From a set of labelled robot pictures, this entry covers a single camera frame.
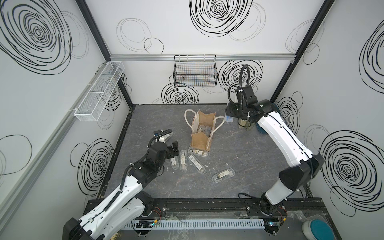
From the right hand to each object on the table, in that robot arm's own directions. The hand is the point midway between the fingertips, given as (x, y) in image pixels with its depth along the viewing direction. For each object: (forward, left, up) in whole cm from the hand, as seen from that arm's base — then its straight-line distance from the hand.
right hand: (228, 110), depth 77 cm
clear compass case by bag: (-11, +15, -27) cm, 33 cm away
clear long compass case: (-18, +30, -27) cm, 44 cm away
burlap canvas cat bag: (+10, +13, -27) cm, 32 cm away
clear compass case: (0, +38, -27) cm, 46 cm away
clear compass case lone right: (-24, +2, -27) cm, 36 cm away
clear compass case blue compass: (+6, +10, -28) cm, 30 cm away
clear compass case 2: (-17, +24, -28) cm, 40 cm away
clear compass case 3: (-18, +17, -27) cm, 37 cm away
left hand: (-14, +31, -11) cm, 36 cm away
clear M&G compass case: (-4, 0, -3) cm, 5 cm away
